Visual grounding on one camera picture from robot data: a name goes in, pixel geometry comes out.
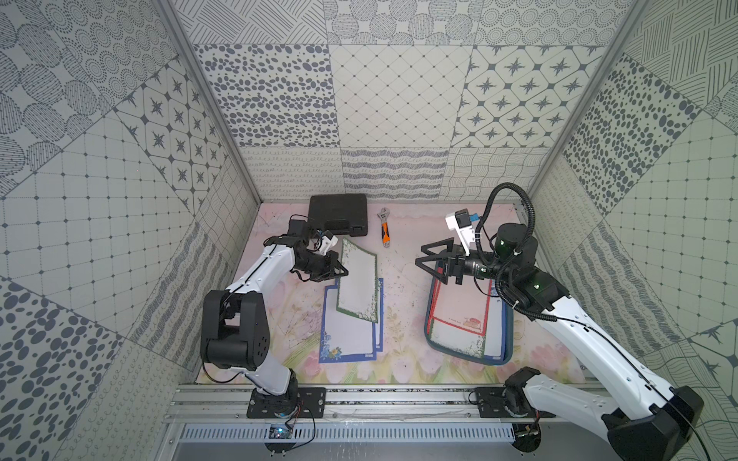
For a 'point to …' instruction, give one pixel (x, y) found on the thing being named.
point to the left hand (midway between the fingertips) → (353, 274)
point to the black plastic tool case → (339, 214)
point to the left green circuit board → (280, 431)
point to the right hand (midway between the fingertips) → (420, 259)
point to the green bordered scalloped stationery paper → (456, 337)
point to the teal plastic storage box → (499, 333)
